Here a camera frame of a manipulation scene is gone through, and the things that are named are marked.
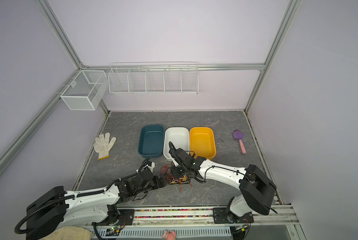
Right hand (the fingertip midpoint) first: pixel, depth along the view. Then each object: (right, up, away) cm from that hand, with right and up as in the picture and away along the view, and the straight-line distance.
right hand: (173, 171), depth 82 cm
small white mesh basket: (-63, +50, +19) cm, 82 cm away
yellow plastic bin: (+19, +14, +20) cm, 31 cm away
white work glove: (-50, +12, +19) cm, 55 cm away
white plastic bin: (+2, +18, +21) cm, 28 cm away
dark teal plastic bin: (-16, +15, +17) cm, 28 cm away
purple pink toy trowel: (+45, +19, +23) cm, 54 cm away
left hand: (-5, -5, 0) cm, 7 cm away
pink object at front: (-1, -24, -15) cm, 29 cm away
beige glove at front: (-48, -25, -13) cm, 55 cm away
